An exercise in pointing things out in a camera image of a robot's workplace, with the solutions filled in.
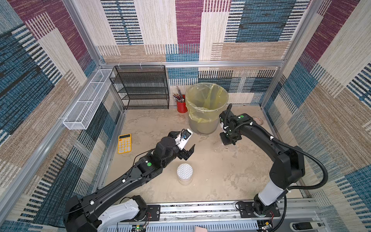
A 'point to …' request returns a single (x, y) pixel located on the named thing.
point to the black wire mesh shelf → (142, 87)
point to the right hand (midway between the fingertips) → (230, 143)
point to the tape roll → (259, 120)
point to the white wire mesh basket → (78, 117)
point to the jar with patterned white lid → (185, 172)
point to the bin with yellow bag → (204, 101)
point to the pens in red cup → (180, 99)
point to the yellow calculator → (124, 143)
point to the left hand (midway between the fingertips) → (187, 137)
